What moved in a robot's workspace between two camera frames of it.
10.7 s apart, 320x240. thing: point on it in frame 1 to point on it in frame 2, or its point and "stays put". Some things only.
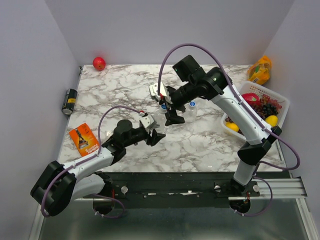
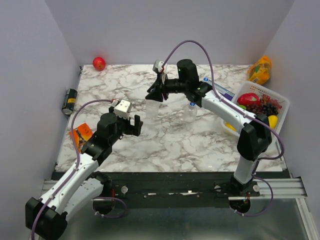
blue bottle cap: [192, 103] stays put
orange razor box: [84, 140] stays put
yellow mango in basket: [272, 120] stays put
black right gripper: [172, 118] to [155, 90]
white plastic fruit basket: [271, 106] stays put
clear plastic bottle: [159, 117] to [152, 110]
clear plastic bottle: [191, 113] stays put
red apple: [99, 63] stays put
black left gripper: [153, 140] to [135, 129]
